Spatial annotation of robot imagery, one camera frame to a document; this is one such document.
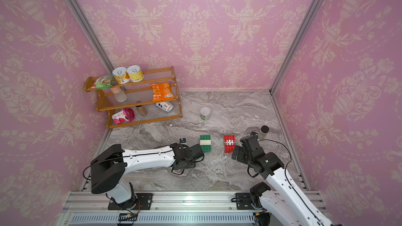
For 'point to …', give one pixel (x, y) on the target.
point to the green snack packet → (103, 82)
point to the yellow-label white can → (135, 73)
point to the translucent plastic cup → (120, 95)
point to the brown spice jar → (141, 110)
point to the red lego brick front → (229, 148)
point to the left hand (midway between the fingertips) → (190, 166)
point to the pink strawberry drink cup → (126, 114)
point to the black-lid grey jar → (265, 131)
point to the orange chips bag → (162, 91)
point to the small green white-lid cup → (205, 113)
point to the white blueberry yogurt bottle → (165, 106)
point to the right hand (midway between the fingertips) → (242, 152)
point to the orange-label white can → (120, 75)
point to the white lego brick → (205, 142)
